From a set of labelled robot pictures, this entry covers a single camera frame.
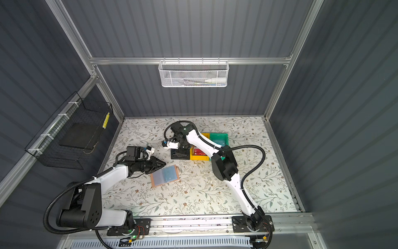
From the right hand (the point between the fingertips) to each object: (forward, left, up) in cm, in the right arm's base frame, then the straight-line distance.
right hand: (181, 150), depth 95 cm
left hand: (-11, +8, +2) cm, 14 cm away
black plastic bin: (-8, -1, +9) cm, 12 cm away
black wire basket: (-4, +51, +23) cm, 56 cm away
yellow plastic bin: (-3, -11, -4) cm, 12 cm away
